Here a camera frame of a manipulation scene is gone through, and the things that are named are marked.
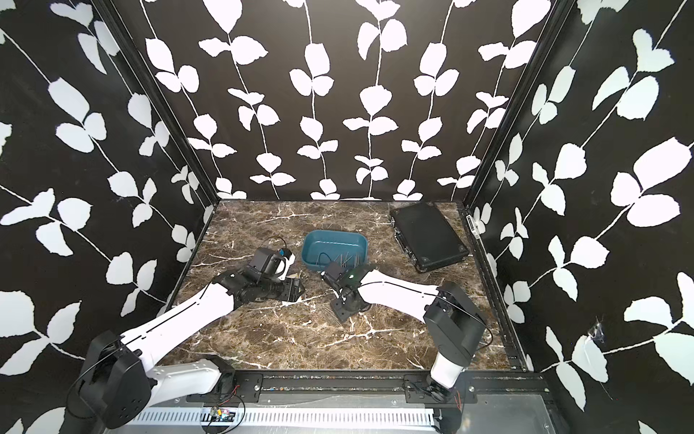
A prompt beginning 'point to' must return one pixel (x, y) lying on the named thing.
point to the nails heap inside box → (346, 259)
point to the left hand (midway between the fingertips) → (298, 284)
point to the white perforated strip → (293, 418)
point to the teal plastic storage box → (321, 247)
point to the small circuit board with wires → (223, 415)
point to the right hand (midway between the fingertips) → (343, 307)
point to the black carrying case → (426, 234)
